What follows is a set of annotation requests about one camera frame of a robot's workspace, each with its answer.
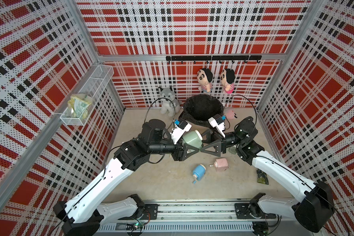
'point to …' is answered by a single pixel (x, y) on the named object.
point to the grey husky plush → (170, 105)
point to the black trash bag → (198, 108)
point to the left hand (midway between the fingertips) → (195, 146)
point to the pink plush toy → (230, 114)
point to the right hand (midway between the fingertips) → (201, 146)
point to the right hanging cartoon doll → (227, 76)
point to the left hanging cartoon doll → (204, 77)
